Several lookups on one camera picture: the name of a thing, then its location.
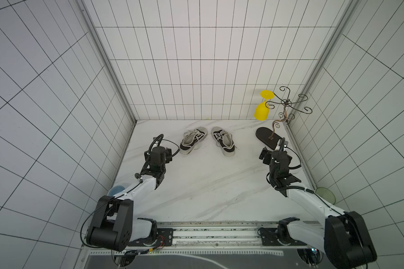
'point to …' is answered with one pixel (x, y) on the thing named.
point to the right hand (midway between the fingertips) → (275, 148)
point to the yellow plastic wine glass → (262, 110)
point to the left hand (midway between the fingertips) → (158, 151)
